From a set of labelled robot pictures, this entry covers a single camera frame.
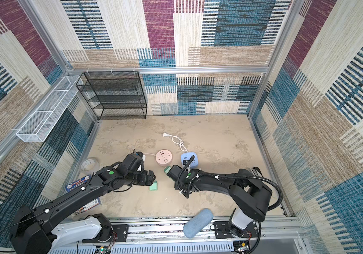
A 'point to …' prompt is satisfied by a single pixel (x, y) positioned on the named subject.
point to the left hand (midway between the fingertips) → (149, 175)
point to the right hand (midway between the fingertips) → (183, 185)
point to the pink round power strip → (164, 157)
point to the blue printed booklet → (80, 183)
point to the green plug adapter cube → (166, 170)
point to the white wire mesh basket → (55, 103)
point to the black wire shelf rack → (114, 95)
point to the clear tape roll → (90, 164)
